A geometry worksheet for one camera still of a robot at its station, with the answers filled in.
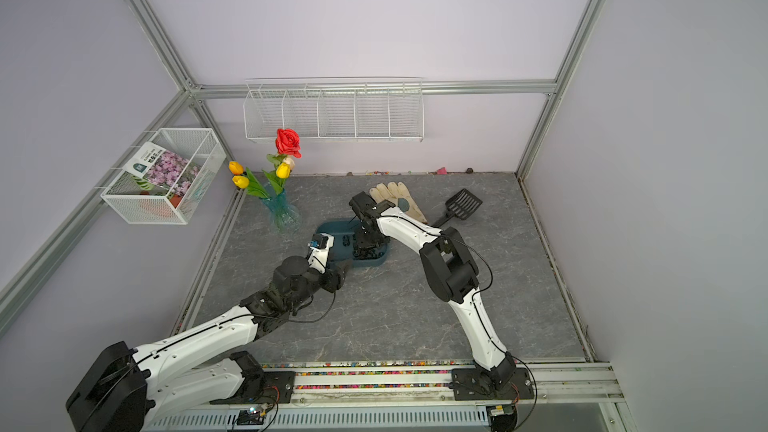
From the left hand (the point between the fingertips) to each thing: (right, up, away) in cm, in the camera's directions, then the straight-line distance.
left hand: (343, 258), depth 81 cm
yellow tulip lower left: (-27, +21, -3) cm, 34 cm away
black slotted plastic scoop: (+40, +15, +31) cm, 53 cm away
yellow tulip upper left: (-29, +25, 0) cm, 38 cm away
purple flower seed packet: (-43, +23, -6) cm, 49 cm away
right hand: (+5, +3, +17) cm, 18 cm away
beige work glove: (+15, +18, +34) cm, 41 cm away
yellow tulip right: (-17, +24, +1) cm, 30 cm away
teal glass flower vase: (-25, +11, +24) cm, 36 cm away
